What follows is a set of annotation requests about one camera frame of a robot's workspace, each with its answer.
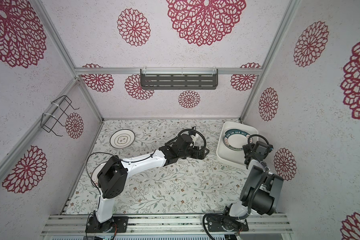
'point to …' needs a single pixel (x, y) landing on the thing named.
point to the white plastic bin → (226, 154)
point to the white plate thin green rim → (122, 138)
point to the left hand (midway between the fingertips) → (204, 151)
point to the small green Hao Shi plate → (235, 139)
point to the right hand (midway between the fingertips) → (248, 142)
